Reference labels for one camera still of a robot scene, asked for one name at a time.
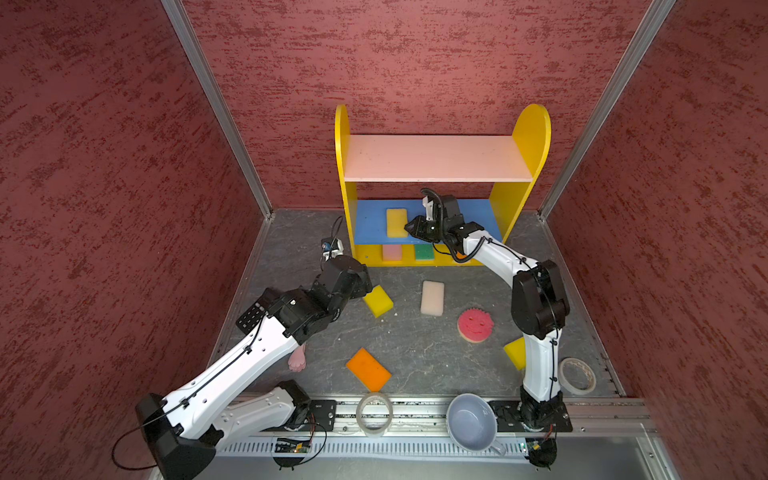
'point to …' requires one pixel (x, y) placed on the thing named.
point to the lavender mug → (472, 423)
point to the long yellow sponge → (396, 221)
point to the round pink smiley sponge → (475, 325)
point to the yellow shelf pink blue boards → (378, 234)
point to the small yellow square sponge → (378, 301)
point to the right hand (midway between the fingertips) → (406, 231)
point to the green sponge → (424, 252)
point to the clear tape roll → (374, 414)
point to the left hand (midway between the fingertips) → (354, 278)
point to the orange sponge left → (369, 370)
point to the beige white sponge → (432, 297)
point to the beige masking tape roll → (576, 377)
